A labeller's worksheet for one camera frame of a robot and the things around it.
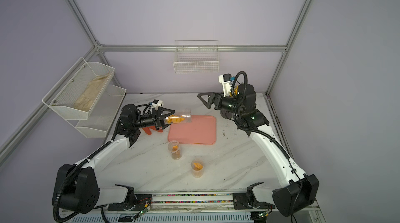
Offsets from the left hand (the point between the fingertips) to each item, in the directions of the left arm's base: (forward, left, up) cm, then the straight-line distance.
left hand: (174, 117), depth 71 cm
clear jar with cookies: (0, -4, +1) cm, 4 cm away
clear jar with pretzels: (-4, +3, -23) cm, 23 cm away
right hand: (+3, -12, +10) cm, 16 cm away
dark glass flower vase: (+20, -29, -23) cm, 42 cm away
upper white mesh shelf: (+17, +51, +2) cm, 53 cm away
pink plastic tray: (+11, -13, -29) cm, 33 cm away
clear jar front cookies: (-16, -11, -22) cm, 29 cm away
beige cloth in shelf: (+10, +45, +1) cm, 46 cm away
